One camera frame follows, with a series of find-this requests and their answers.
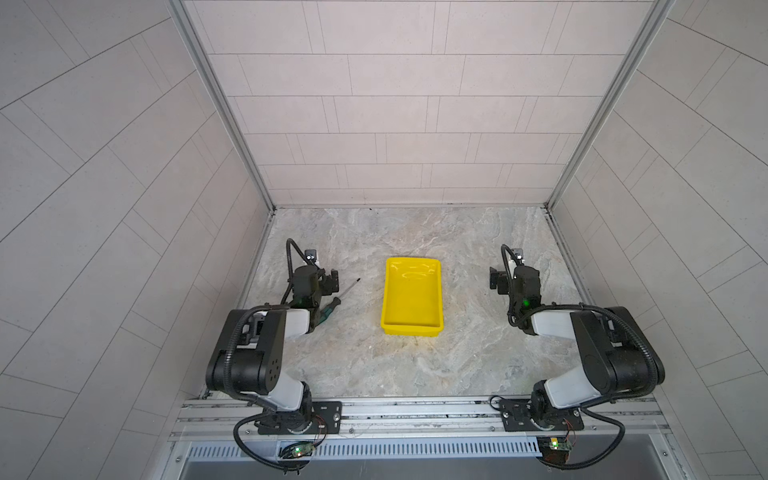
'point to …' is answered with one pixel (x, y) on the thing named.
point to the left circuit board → (298, 449)
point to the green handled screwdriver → (328, 310)
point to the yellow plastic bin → (412, 297)
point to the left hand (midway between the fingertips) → (324, 264)
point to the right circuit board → (555, 449)
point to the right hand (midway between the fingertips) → (508, 265)
